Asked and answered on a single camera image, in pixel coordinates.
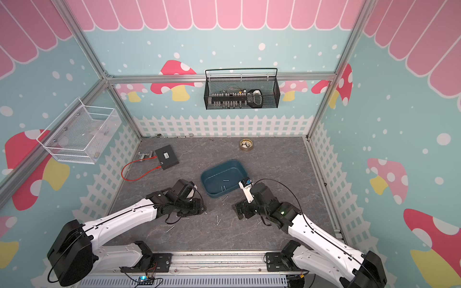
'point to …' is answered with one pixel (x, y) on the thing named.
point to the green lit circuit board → (143, 278)
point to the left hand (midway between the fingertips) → (201, 212)
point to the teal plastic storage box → (212, 182)
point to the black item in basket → (254, 98)
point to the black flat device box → (167, 157)
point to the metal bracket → (142, 156)
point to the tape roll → (246, 144)
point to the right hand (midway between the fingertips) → (241, 201)
